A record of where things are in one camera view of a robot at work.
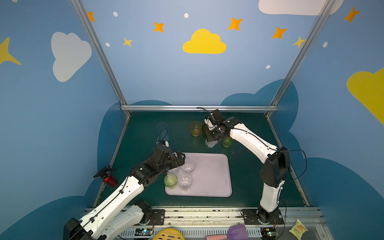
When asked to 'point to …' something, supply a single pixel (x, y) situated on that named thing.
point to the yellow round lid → (168, 234)
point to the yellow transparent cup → (195, 126)
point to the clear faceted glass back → (188, 167)
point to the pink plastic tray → (212, 177)
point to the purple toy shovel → (234, 232)
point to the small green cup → (170, 180)
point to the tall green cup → (227, 142)
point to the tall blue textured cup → (162, 131)
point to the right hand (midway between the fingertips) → (209, 135)
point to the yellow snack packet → (298, 229)
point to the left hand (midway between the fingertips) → (181, 158)
